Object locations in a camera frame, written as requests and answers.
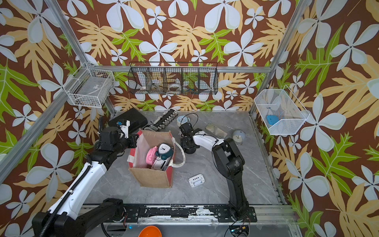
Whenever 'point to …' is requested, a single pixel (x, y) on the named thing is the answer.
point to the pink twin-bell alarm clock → (151, 155)
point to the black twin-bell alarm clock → (190, 150)
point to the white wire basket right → (280, 112)
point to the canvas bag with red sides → (147, 177)
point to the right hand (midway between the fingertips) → (187, 144)
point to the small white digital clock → (196, 180)
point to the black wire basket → (173, 78)
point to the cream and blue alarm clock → (183, 119)
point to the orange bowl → (150, 231)
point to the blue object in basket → (272, 119)
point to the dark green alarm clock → (164, 151)
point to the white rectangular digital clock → (160, 164)
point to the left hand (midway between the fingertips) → (137, 133)
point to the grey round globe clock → (238, 136)
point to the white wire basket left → (90, 87)
